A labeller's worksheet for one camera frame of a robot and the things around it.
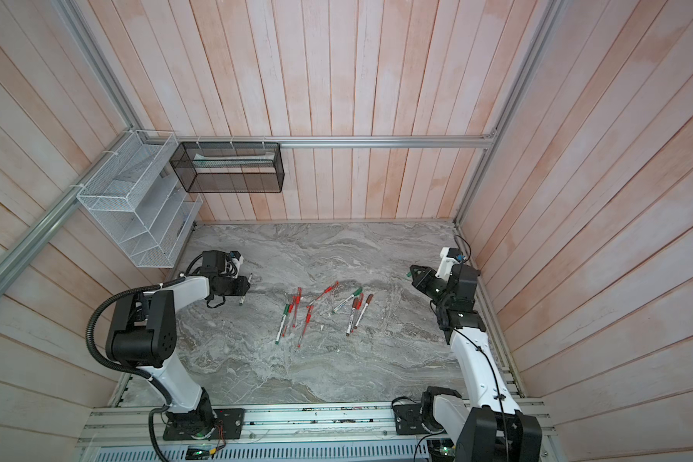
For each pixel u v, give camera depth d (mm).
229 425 731
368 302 960
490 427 390
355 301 962
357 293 982
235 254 906
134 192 695
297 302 960
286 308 952
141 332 489
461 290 600
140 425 746
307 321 926
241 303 953
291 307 952
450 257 726
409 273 808
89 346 440
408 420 733
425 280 712
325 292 986
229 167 1040
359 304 953
